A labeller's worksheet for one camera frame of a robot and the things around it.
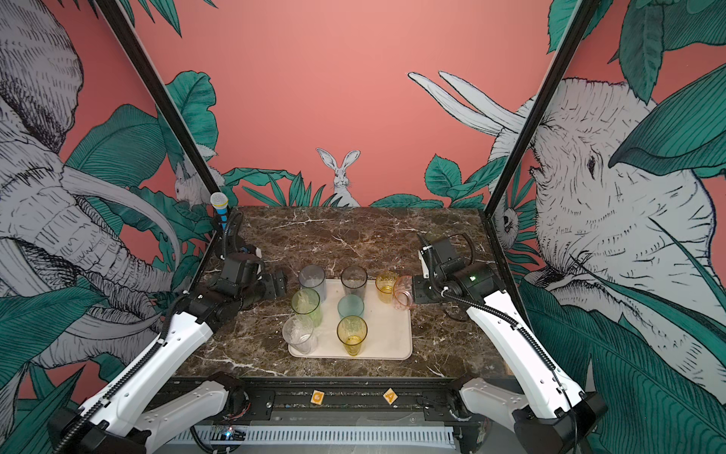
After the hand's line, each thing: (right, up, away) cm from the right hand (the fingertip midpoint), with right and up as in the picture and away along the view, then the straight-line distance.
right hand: (415, 284), depth 73 cm
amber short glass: (-7, -4, +22) cm, 24 cm away
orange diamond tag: (-7, -30, +2) cm, 31 cm away
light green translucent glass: (-32, -8, +13) cm, 35 cm away
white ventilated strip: (-24, -38, -3) cm, 46 cm away
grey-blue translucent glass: (-29, +1, +9) cm, 30 cm away
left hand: (-39, +1, +6) cm, 39 cm away
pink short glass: (-2, -4, +7) cm, 8 cm away
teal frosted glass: (-18, -9, +15) cm, 26 cm away
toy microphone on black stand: (-62, +24, +19) cm, 69 cm away
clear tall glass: (-35, -18, +15) cm, 42 cm away
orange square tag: (-26, -31, +2) cm, 41 cm away
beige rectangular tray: (-6, -17, +18) cm, 25 cm away
